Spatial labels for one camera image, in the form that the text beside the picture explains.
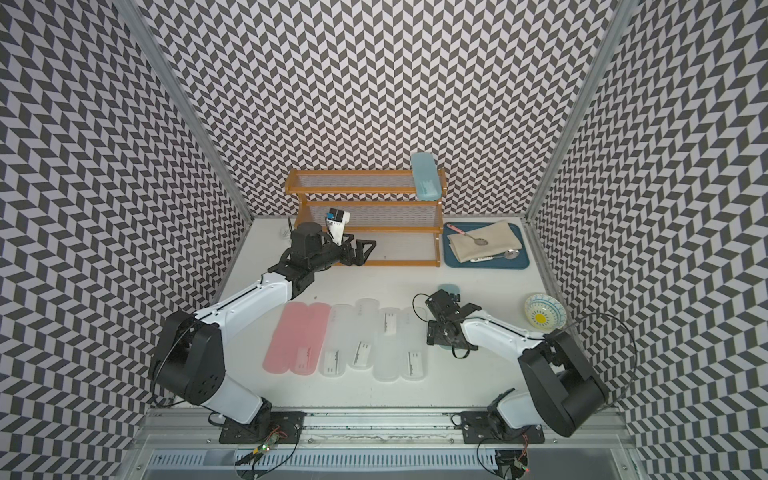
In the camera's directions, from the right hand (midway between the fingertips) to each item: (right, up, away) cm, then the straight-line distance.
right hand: (450, 343), depth 88 cm
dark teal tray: (+4, +23, +18) cm, 29 cm away
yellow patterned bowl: (+30, +9, +4) cm, 32 cm away
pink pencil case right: (-41, -2, -5) cm, 41 cm away
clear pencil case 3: (-19, -1, -1) cm, 19 cm away
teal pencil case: (-6, +51, +4) cm, 51 cm away
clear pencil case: (-33, +1, 0) cm, 33 cm away
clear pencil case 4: (-11, +1, -3) cm, 11 cm away
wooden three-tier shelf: (-22, +44, +34) cm, 60 cm away
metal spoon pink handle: (+14, +30, +23) cm, 41 cm away
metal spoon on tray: (+24, +26, +17) cm, 39 cm away
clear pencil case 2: (-26, +2, +1) cm, 26 cm away
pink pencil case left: (-48, +2, -1) cm, 48 cm away
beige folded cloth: (+23, +32, +24) cm, 46 cm away
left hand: (-25, +30, -4) cm, 39 cm away
